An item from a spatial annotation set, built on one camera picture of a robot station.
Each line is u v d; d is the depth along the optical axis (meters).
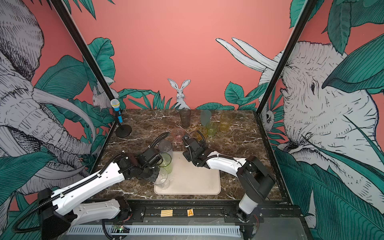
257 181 0.45
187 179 0.86
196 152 0.67
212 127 1.07
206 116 1.18
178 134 1.01
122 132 1.07
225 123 1.01
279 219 0.74
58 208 0.39
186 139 0.77
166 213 0.74
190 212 0.74
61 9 0.70
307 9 0.70
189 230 0.70
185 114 1.04
